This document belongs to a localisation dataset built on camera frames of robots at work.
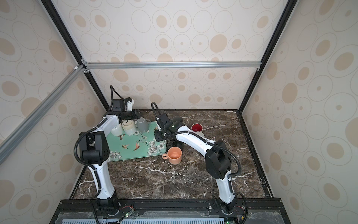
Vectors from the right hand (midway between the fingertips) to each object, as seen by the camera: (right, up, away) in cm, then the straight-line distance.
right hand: (157, 136), depth 86 cm
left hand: (-12, +18, +11) cm, 25 cm away
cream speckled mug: (-22, +5, +12) cm, 26 cm away
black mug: (+13, -6, +11) cm, 18 cm away
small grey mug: (-13, +7, +14) cm, 21 cm away
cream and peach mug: (+10, -13, +5) cm, 17 cm away
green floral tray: (-13, -7, +13) cm, 19 cm away
